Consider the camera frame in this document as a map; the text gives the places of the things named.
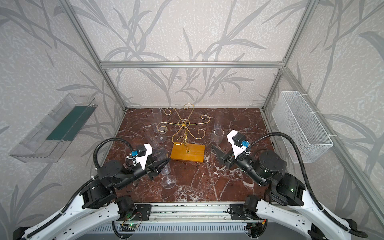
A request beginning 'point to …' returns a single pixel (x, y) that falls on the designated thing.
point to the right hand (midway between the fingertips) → (219, 133)
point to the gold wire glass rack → (180, 136)
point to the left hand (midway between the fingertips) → (169, 152)
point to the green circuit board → (128, 227)
